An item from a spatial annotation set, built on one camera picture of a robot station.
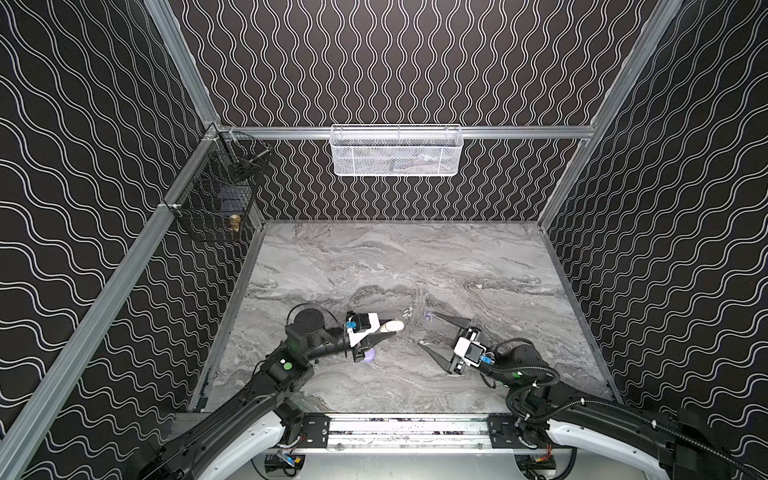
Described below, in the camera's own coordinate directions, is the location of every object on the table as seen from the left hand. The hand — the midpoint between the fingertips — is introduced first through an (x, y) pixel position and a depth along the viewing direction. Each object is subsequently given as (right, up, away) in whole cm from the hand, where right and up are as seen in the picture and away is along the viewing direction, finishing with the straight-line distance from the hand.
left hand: (397, 329), depth 65 cm
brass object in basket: (-45, +25, +18) cm, 54 cm away
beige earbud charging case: (-1, +1, 0) cm, 1 cm away
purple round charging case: (-7, -13, +20) cm, 25 cm away
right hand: (+7, +1, 0) cm, 7 cm away
